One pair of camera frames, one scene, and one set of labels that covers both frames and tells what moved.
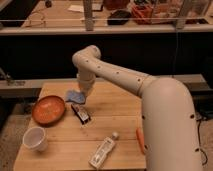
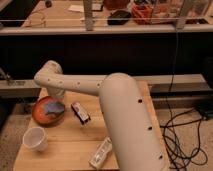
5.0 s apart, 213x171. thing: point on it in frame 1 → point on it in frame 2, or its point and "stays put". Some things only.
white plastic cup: (34, 138) stays put
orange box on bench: (142, 14) stays put
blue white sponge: (72, 95) → (54, 107)
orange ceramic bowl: (48, 110) stays put
